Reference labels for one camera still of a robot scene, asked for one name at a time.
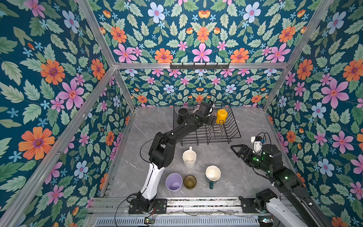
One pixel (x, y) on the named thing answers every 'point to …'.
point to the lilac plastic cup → (174, 182)
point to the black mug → (182, 113)
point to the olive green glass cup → (190, 181)
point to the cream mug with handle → (189, 158)
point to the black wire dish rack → (215, 134)
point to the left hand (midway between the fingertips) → (212, 112)
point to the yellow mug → (222, 115)
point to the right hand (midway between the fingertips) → (233, 149)
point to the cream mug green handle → (212, 174)
